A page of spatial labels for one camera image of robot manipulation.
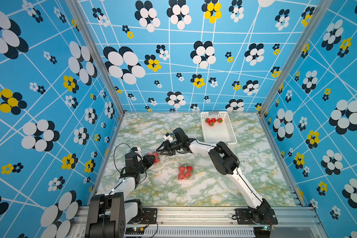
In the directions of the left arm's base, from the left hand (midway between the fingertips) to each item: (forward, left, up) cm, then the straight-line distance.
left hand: (155, 155), depth 89 cm
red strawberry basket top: (+32, -45, -3) cm, 55 cm away
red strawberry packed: (-7, -16, -4) cm, 18 cm away
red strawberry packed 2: (-6, -20, -5) cm, 22 cm away
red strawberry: (-2, 0, -3) cm, 4 cm away
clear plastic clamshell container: (-8, -19, -5) cm, 21 cm away
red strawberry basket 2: (+28, -38, -3) cm, 47 cm away
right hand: (+5, -2, -3) cm, 5 cm away
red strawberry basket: (+3, +1, -4) cm, 5 cm away
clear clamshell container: (+5, +4, -5) cm, 8 cm away
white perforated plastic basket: (+21, -44, -3) cm, 49 cm away
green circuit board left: (-37, +7, -9) cm, 38 cm away
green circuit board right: (-37, -54, -4) cm, 66 cm away
